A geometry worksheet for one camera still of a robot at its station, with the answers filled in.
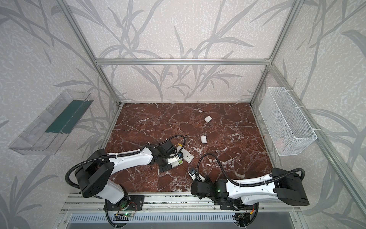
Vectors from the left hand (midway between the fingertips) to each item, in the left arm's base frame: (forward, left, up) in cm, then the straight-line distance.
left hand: (170, 160), depth 88 cm
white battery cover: (+34, -26, -1) cm, 42 cm away
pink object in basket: (+2, -59, +20) cm, 62 cm away
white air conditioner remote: (-4, -4, +8) cm, 10 cm away
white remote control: (+3, -10, +1) cm, 11 cm away
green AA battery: (-1, -6, 0) cm, 6 cm away
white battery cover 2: (+16, -22, -2) cm, 27 cm away
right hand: (-11, -16, +1) cm, 19 cm away
